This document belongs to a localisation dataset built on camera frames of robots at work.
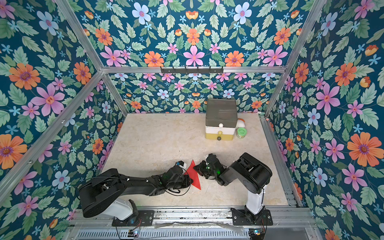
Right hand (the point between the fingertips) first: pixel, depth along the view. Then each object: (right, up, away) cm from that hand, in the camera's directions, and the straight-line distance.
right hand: (193, 168), depth 90 cm
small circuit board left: (-29, -27, -18) cm, 43 cm away
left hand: (+2, -7, -5) cm, 9 cm away
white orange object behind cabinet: (+34, +28, +17) cm, 47 cm away
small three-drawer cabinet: (+17, +30, +1) cm, 35 cm away
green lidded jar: (+33, +21, +13) cm, 41 cm away
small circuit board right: (+32, -26, -18) cm, 45 cm away
